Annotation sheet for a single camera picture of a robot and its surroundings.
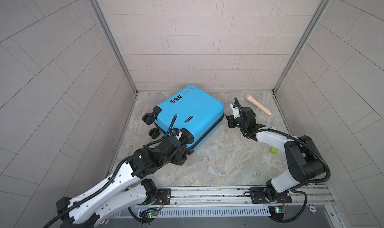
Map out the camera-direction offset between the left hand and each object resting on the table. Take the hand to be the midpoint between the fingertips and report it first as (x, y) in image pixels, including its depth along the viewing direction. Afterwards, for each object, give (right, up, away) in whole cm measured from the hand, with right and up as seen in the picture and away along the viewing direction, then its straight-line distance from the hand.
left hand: (183, 150), depth 71 cm
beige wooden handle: (+45, +26, +37) cm, 64 cm away
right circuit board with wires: (+43, -28, -3) cm, 52 cm away
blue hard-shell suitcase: (+6, +19, +10) cm, 23 cm away
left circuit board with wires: (-15, -26, -5) cm, 31 cm away
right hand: (+24, +14, +21) cm, 35 cm away
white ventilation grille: (+14, -28, -3) cm, 31 cm away
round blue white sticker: (+60, -26, -3) cm, 65 cm away
